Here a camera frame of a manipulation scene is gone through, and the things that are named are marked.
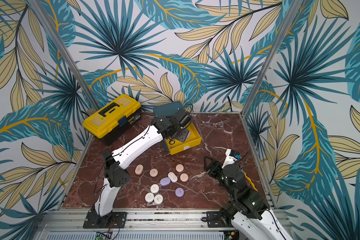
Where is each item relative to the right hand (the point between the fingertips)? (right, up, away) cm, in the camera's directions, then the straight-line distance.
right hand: (208, 159), depth 69 cm
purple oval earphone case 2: (-21, -16, +16) cm, 31 cm away
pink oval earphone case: (-37, -10, +18) cm, 42 cm away
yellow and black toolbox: (-55, +18, +22) cm, 62 cm away
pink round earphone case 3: (-11, -14, +16) cm, 24 cm away
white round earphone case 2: (-30, -22, +10) cm, 38 cm away
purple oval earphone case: (-9, +12, +4) cm, 15 cm away
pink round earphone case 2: (-13, -9, +21) cm, 26 cm away
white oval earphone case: (-18, -13, +17) cm, 28 cm away
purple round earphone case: (-13, -20, +12) cm, 27 cm away
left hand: (-13, +11, +11) cm, 20 cm away
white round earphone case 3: (-24, -22, +9) cm, 34 cm away
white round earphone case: (-27, -18, +12) cm, 35 cm away
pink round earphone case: (-29, -11, +18) cm, 36 cm away
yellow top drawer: (-6, +9, +11) cm, 15 cm away
